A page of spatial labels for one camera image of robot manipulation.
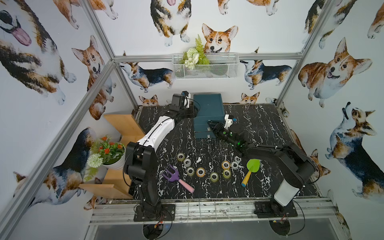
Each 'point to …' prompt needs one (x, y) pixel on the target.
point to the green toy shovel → (253, 165)
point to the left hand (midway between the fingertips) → (193, 106)
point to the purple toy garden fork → (175, 176)
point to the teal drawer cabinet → (210, 107)
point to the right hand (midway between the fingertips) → (211, 118)
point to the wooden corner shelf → (130, 130)
